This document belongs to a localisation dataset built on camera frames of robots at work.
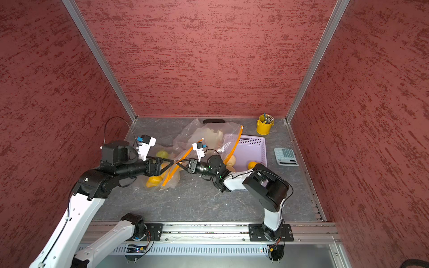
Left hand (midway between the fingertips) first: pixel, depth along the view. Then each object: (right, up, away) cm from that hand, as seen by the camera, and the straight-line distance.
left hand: (166, 166), depth 65 cm
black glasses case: (+17, +22, +49) cm, 57 cm away
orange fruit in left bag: (-13, -12, +18) cm, 25 cm away
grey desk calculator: (+62, -1, +34) cm, 71 cm away
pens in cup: (+51, +22, +33) cm, 64 cm away
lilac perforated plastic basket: (+40, +3, +41) cm, 57 cm away
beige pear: (+28, -2, +25) cm, 38 cm away
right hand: (+2, -2, +9) cm, 10 cm away
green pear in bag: (-11, +1, +28) cm, 30 cm away
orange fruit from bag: (+39, -4, +25) cm, 47 cm away
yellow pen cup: (+51, +16, +43) cm, 69 cm away
